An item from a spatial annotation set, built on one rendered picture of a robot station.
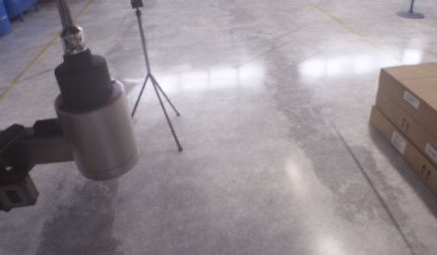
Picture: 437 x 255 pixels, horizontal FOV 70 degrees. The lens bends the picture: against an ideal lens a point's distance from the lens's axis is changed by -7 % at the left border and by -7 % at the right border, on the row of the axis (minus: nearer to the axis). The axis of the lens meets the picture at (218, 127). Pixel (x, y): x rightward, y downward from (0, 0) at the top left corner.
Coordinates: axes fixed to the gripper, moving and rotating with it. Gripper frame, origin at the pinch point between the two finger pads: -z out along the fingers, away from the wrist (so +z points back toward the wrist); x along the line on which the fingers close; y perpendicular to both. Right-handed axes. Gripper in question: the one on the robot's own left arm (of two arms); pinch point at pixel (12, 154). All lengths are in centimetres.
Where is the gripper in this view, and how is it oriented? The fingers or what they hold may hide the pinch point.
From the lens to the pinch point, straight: 53.4
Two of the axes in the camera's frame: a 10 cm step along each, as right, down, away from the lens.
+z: -3.4, 5.5, -7.6
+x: 0.7, 8.2, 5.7
